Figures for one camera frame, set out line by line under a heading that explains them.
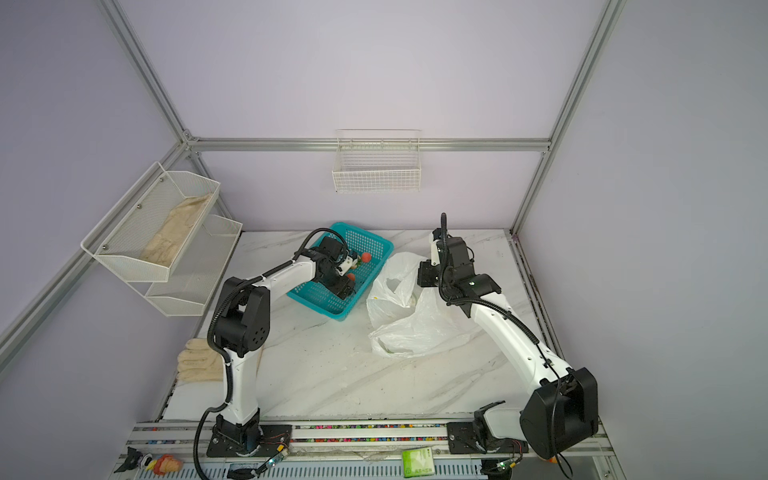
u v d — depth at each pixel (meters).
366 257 1.08
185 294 0.90
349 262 0.93
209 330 0.55
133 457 0.69
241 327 0.55
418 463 0.69
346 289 0.91
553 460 0.70
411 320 0.76
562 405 0.40
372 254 1.11
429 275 0.72
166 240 0.77
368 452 0.73
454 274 0.60
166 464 0.68
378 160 0.94
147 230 0.77
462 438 0.73
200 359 0.86
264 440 0.72
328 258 0.81
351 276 1.01
